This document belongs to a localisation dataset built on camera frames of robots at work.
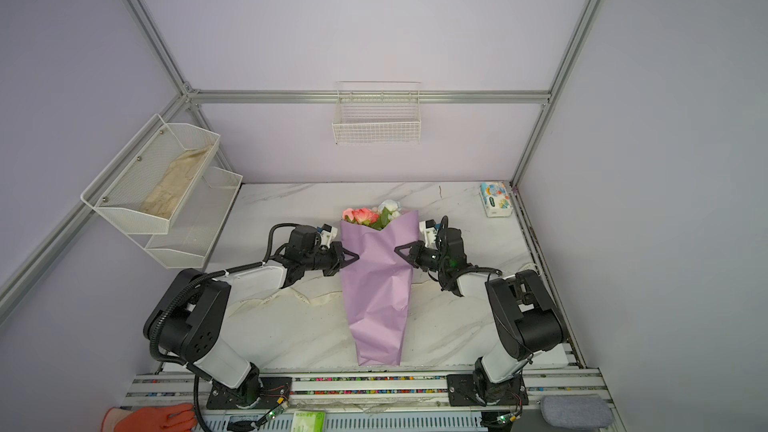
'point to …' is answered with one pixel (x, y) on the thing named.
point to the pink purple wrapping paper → (378, 288)
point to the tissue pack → (496, 198)
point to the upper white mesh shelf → (151, 180)
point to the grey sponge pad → (576, 411)
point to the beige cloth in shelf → (165, 197)
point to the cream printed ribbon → (288, 292)
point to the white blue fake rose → (392, 206)
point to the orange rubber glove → (151, 418)
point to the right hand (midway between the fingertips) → (395, 252)
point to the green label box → (308, 421)
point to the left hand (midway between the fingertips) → (358, 259)
